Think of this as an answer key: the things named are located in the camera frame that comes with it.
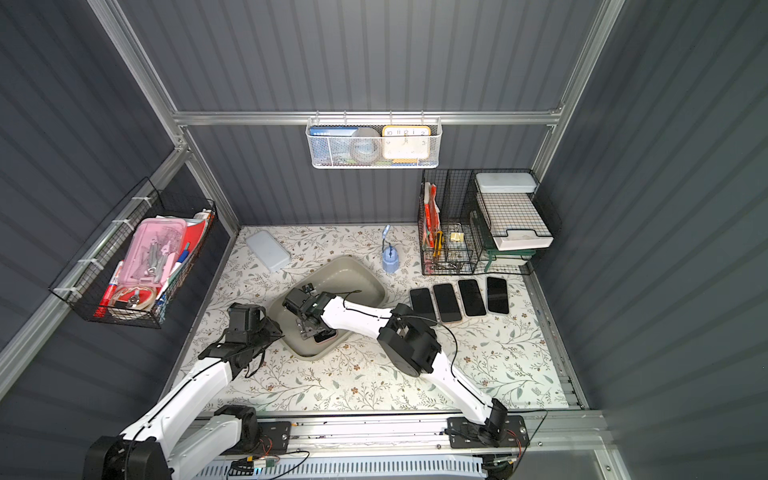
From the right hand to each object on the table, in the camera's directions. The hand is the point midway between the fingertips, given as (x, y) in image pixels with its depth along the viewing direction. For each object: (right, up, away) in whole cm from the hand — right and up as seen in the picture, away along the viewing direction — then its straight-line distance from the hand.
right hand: (324, 318), depth 94 cm
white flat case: (-26, +22, +20) cm, 39 cm away
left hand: (-13, -1, -8) cm, 15 cm away
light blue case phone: (+58, +6, +7) cm, 59 cm away
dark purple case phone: (+32, +3, +8) cm, 33 cm away
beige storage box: (+8, +11, +10) cm, 17 cm away
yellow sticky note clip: (+48, +27, +21) cm, 59 cm away
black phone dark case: (+50, +5, +9) cm, 51 cm away
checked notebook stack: (+61, +32, +2) cm, 69 cm away
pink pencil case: (-37, +21, -22) cm, 48 cm away
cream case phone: (+40, +4, +5) cm, 41 cm away
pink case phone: (+2, -4, -5) cm, 7 cm away
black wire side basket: (-42, +15, -32) cm, 55 cm away
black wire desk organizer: (+53, +31, +5) cm, 61 cm away
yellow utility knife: (+40, +25, +18) cm, 50 cm away
